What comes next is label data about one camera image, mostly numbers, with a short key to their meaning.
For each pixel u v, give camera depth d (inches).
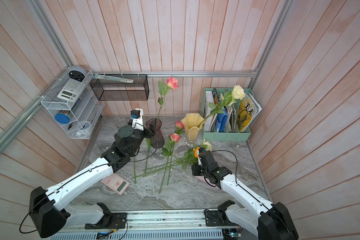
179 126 43.2
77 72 31.4
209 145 38.5
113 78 35.6
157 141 42.2
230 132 42.2
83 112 32.1
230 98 28.2
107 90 41.6
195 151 36.8
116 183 33.1
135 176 34.8
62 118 30.0
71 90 30.6
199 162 26.6
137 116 22.5
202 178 33.5
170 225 28.8
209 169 24.9
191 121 36.9
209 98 37.4
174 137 39.6
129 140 20.2
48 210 14.8
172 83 31.4
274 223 15.6
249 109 37.8
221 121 37.5
